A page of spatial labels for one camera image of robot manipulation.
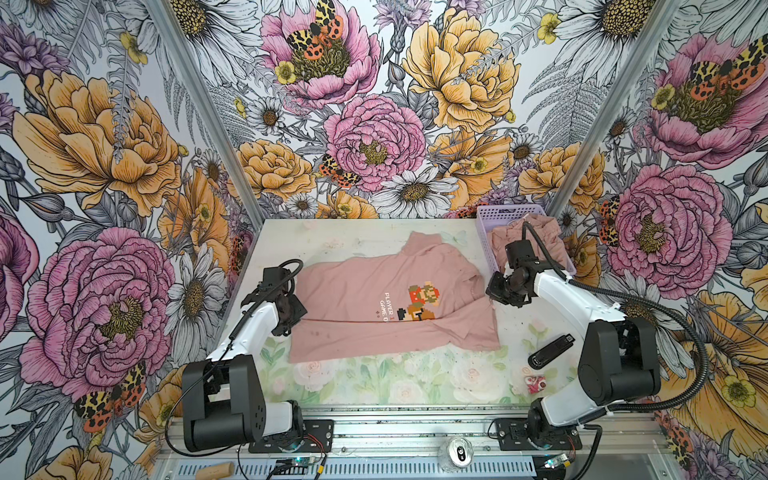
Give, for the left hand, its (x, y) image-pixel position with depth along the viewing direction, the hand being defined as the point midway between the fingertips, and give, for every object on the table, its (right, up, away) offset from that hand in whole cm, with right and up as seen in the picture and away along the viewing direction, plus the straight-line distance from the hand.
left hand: (295, 325), depth 88 cm
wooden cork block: (-11, -27, -20) cm, 36 cm away
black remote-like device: (+69, -9, -3) cm, 69 cm away
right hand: (+57, +7, +2) cm, 58 cm away
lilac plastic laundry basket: (+67, +35, +32) cm, 82 cm away
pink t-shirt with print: (+39, +7, +13) cm, 42 cm away
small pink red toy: (+65, -13, -9) cm, 67 cm away
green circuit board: (+5, -29, -16) cm, 33 cm away
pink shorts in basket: (+82, +29, +20) cm, 89 cm away
